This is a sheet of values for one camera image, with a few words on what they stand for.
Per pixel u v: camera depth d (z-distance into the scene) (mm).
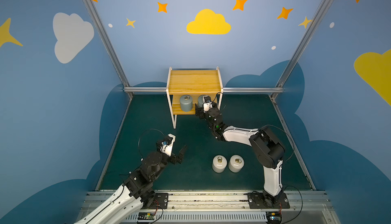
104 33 845
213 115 708
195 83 819
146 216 718
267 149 519
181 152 662
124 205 511
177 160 674
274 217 728
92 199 758
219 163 797
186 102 864
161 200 750
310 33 852
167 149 633
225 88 1188
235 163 798
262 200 683
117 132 1046
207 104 783
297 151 974
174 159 646
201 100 818
